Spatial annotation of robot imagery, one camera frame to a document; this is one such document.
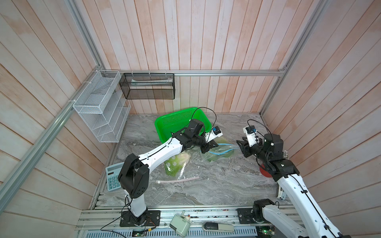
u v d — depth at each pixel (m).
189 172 0.90
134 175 0.48
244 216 0.73
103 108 0.71
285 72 0.93
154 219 0.73
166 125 1.11
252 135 0.62
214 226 0.67
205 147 0.70
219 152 0.78
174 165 0.85
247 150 0.65
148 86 1.04
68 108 0.64
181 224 0.67
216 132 0.67
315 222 0.40
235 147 0.76
